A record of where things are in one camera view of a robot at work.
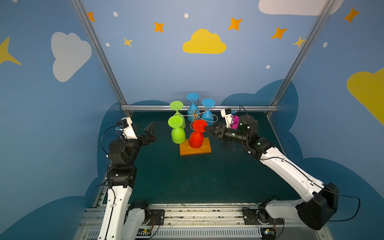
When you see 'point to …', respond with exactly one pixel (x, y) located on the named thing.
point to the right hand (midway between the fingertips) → (207, 128)
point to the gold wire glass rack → (196, 115)
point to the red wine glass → (196, 138)
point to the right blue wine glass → (207, 115)
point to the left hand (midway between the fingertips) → (143, 123)
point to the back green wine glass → (178, 105)
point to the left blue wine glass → (193, 97)
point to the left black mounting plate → (158, 215)
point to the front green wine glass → (178, 133)
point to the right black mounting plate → (250, 217)
